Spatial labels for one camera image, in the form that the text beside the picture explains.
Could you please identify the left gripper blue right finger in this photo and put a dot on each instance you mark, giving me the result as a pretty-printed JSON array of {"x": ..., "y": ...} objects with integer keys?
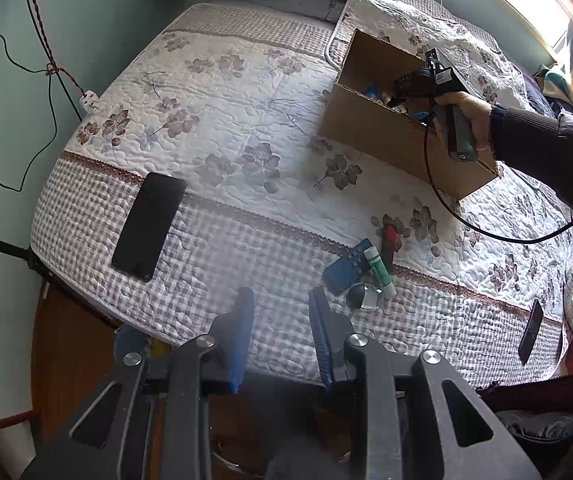
[{"x": 321, "y": 323}]

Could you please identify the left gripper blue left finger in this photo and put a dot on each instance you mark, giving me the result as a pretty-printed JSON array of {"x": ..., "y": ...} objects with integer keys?
[{"x": 241, "y": 327}]

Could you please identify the clear glass bottle black cap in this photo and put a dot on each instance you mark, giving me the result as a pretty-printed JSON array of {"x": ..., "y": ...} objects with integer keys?
[{"x": 363, "y": 296}]

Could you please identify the blue calculator remote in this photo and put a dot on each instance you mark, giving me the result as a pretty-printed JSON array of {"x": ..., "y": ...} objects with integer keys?
[{"x": 347, "y": 269}]

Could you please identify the green white glue tube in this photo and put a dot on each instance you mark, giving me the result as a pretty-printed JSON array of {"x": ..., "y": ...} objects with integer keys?
[{"x": 381, "y": 274}]

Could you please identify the red black lighter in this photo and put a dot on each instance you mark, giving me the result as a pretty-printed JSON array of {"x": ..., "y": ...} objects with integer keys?
[{"x": 391, "y": 243}]

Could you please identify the person's right forearm dark sleeve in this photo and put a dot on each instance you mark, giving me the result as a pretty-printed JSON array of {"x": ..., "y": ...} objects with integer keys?
[{"x": 536, "y": 145}]

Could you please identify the person's right hand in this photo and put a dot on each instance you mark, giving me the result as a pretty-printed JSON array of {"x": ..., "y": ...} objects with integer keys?
[{"x": 475, "y": 110}]

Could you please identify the folded floral quilt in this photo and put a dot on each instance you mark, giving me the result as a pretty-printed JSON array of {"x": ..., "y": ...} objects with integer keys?
[{"x": 417, "y": 26}]

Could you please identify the brown cardboard box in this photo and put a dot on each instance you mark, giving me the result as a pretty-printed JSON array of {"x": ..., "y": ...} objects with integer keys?
[{"x": 355, "y": 120}]

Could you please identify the grey folded duvet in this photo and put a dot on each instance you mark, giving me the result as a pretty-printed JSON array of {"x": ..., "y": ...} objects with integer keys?
[{"x": 536, "y": 98}]

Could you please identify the black smartphone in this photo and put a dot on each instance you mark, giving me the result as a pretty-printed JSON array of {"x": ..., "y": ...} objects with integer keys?
[{"x": 144, "y": 233}]

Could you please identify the floral quilted bedspread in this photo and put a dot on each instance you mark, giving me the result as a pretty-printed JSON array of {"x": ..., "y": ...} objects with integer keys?
[{"x": 230, "y": 99}]

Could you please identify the black remote control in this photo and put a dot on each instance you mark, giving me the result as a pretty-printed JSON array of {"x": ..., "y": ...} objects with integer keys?
[{"x": 530, "y": 334}]

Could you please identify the black tripod rod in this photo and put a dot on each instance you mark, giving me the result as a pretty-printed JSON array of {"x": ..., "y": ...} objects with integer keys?
[{"x": 34, "y": 263}]

